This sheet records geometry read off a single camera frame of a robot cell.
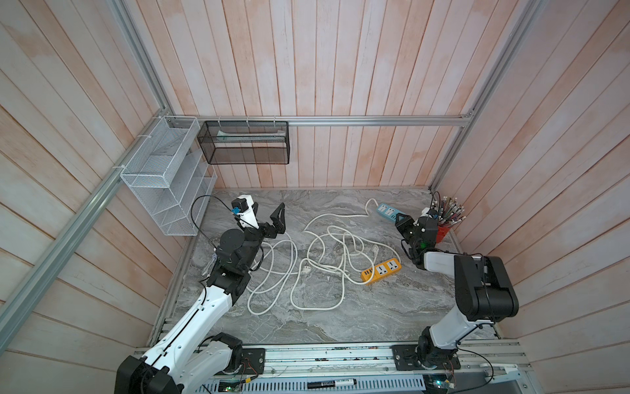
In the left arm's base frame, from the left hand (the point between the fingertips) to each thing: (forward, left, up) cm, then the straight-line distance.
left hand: (272, 206), depth 72 cm
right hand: (+14, -46, -19) cm, 52 cm away
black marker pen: (-42, -15, -30) cm, 53 cm away
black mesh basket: (+40, +16, -5) cm, 44 cm away
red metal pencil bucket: (+6, -62, -22) cm, 66 cm away
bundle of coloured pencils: (+11, -64, -15) cm, 67 cm away
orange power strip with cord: (-9, -33, -27) cm, 44 cm away
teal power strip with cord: (+17, -43, -22) cm, 52 cm away
